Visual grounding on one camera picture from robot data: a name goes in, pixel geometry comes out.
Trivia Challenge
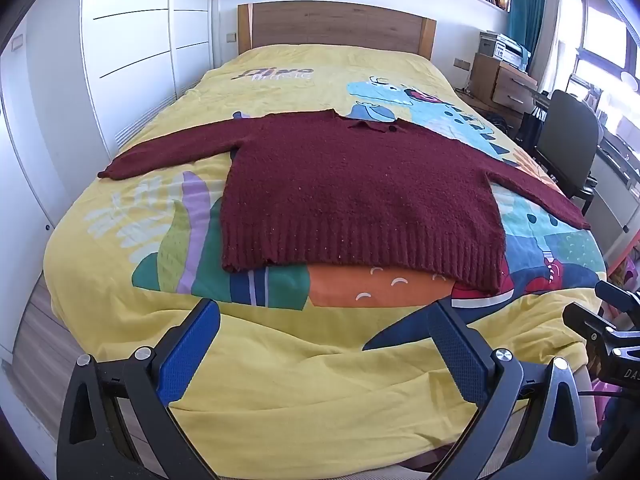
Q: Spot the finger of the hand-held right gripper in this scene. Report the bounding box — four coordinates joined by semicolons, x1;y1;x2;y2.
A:
562;303;640;357
595;280;640;319

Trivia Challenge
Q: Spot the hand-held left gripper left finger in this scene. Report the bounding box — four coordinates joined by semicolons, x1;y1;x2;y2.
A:
56;298;223;480

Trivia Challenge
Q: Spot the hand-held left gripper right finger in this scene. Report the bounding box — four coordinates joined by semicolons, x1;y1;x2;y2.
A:
425;298;591;480

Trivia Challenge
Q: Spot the maroon knit sweater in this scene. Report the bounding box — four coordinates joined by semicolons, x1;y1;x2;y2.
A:
96;108;592;295

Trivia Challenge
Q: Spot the person's right hand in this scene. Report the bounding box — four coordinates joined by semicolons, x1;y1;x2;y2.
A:
591;394;634;457

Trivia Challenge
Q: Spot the grey desk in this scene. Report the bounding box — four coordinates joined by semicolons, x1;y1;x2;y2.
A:
592;130;640;233

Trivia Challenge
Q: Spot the bed with yellow dinosaur duvet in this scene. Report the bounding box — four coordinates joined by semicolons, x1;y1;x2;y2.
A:
42;44;608;471

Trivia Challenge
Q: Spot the black office chair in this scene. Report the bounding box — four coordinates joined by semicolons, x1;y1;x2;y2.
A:
520;89;606;201

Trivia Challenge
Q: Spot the wooden drawer cabinet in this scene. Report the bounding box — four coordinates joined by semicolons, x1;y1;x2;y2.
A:
469;52;540;115

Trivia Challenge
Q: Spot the white printer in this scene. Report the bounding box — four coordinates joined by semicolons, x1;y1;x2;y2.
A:
477;30;532;71

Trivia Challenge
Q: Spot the window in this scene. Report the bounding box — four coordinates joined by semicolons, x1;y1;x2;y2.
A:
570;0;640;106

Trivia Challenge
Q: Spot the teal curtain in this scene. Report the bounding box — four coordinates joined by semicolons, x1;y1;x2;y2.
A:
507;0;548;73

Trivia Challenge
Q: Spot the white wardrobe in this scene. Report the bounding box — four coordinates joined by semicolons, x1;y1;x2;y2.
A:
0;0;213;361

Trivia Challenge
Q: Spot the wooden headboard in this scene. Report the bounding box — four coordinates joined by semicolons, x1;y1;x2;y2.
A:
237;1;437;58

